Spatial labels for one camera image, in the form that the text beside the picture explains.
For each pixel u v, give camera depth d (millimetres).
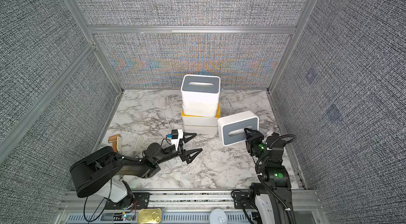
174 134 640
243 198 734
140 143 921
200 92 700
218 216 652
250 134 674
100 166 490
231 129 679
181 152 659
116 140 906
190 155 655
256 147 633
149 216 659
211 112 763
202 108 795
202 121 799
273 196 479
